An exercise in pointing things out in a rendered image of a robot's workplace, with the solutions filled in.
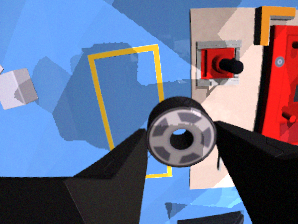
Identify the yellow tape outline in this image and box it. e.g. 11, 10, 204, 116
88, 45, 173, 179

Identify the black wheel with grey hub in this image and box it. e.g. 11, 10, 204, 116
146, 96, 218, 168

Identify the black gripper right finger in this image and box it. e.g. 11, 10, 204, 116
214, 120, 298, 224

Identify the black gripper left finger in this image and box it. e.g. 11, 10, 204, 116
0, 128, 148, 224

